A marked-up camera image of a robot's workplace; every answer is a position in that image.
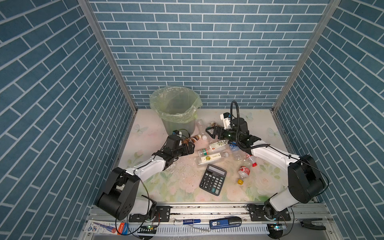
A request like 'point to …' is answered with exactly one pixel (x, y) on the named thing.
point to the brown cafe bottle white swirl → (213, 124)
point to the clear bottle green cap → (214, 139)
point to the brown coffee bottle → (192, 139)
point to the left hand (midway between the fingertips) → (189, 146)
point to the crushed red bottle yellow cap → (243, 171)
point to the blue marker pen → (179, 222)
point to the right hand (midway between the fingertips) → (209, 128)
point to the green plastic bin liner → (176, 104)
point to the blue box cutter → (225, 222)
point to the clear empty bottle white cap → (200, 123)
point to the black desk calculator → (213, 179)
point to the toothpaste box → (105, 227)
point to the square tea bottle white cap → (206, 159)
